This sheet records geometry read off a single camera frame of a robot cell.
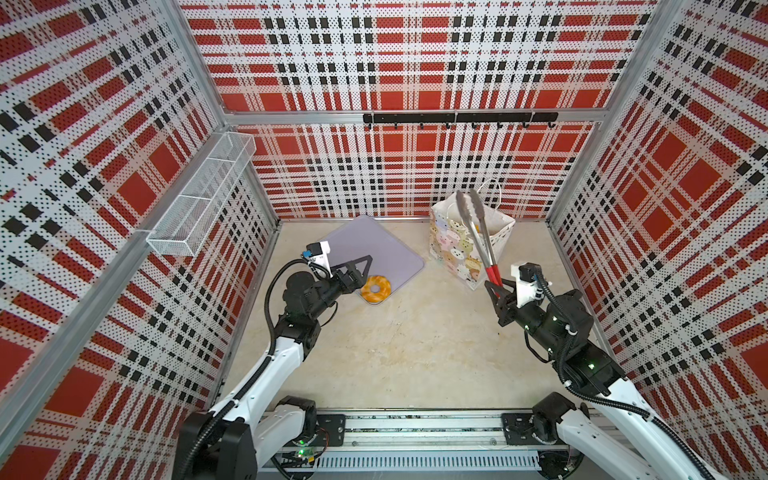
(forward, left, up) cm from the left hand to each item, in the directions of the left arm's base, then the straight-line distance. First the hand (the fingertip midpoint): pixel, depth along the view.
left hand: (363, 265), depth 76 cm
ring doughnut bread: (+8, -4, -23) cm, 25 cm away
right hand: (-8, -31, +3) cm, 32 cm away
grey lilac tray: (+35, +4, -27) cm, 44 cm away
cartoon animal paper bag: (+14, -26, -8) cm, 31 cm away
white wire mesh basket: (+20, +57, -3) cm, 60 cm away
